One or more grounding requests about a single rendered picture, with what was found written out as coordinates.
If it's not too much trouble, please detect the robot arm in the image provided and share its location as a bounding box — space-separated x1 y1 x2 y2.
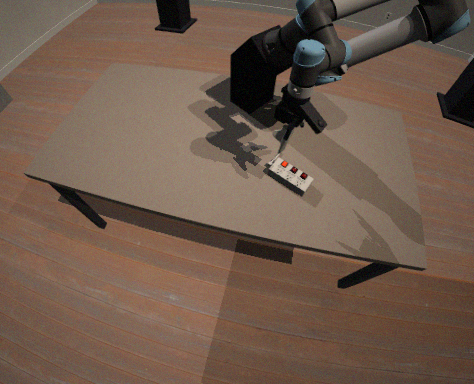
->
262 0 471 134

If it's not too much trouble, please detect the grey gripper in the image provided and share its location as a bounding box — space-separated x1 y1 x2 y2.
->
273 83 311 154

